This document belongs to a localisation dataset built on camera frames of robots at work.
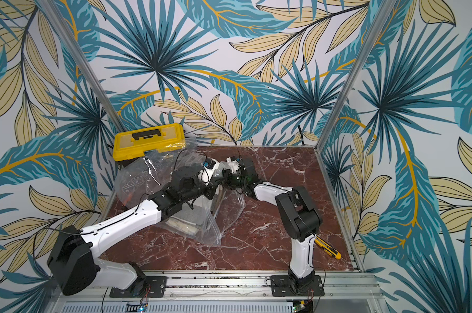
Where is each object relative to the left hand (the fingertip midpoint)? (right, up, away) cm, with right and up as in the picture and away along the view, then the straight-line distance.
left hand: (222, 181), depth 77 cm
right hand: (-5, +1, +12) cm, 13 cm away
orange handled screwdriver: (-48, -10, +19) cm, 52 cm away
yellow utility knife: (+44, -28, +5) cm, 53 cm away
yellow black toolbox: (-47, +16, +20) cm, 54 cm away
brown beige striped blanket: (-12, -16, +7) cm, 22 cm away
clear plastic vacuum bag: (-38, +1, +13) cm, 40 cm away
